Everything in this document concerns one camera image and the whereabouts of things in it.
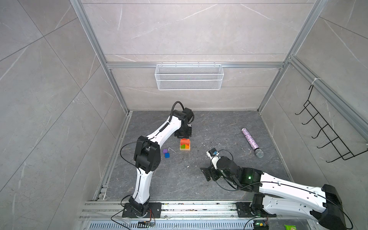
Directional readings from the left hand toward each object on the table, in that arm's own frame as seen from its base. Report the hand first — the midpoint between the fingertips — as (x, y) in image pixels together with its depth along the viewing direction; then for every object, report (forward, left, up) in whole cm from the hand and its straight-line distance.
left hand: (186, 134), depth 91 cm
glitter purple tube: (-11, -47, -8) cm, 49 cm away
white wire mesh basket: (+37, -3, +18) cm, 42 cm away
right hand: (-21, -10, +3) cm, 24 cm away
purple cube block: (-6, +15, -11) cm, 19 cm away
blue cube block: (-8, +13, -13) cm, 20 cm away
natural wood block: (-5, +1, -10) cm, 12 cm away
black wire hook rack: (-13, -66, +22) cm, 71 cm away
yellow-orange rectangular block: (-4, 0, -9) cm, 10 cm away
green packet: (-50, -49, -10) cm, 71 cm away
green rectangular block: (-4, +3, -9) cm, 10 cm away
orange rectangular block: (0, +1, -8) cm, 9 cm away
